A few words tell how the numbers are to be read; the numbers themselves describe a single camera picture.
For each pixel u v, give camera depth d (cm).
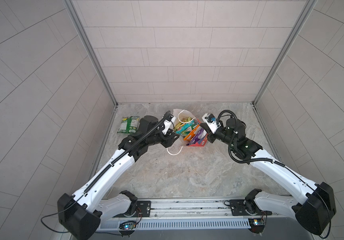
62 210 36
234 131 53
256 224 68
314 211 45
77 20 75
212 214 71
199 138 81
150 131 44
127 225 64
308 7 71
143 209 71
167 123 62
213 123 61
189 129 86
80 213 36
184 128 87
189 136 86
